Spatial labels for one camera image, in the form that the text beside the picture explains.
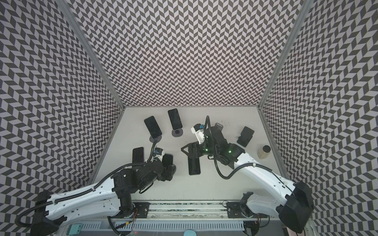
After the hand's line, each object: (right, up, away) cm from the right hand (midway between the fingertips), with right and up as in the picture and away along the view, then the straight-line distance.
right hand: (187, 153), depth 71 cm
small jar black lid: (+46, -1, +15) cm, 48 cm away
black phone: (-24, +12, +23) cm, 35 cm away
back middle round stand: (-9, +7, +31) cm, 33 cm away
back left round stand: (-21, +4, +27) cm, 34 cm away
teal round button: (+2, -36, -4) cm, 36 cm away
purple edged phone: (-32, -6, +20) cm, 38 cm away
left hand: (-10, -8, +4) cm, 13 cm away
